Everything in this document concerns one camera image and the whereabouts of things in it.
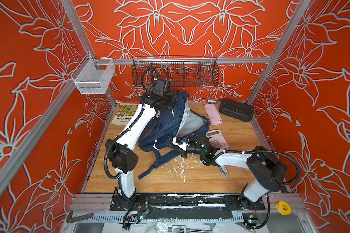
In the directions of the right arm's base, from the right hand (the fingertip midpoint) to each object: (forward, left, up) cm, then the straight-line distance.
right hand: (168, 145), depth 78 cm
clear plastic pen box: (-12, -32, -15) cm, 38 cm away
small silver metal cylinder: (+47, -35, -12) cm, 60 cm away
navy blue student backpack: (+9, -5, +9) cm, 14 cm away
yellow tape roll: (-28, -58, -15) cm, 66 cm away
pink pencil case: (+33, -34, -13) cm, 49 cm away
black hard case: (+34, -51, -9) cm, 62 cm away
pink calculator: (+11, -32, -13) cm, 36 cm away
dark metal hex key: (-32, +48, -13) cm, 59 cm away
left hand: (+22, -6, +18) cm, 29 cm away
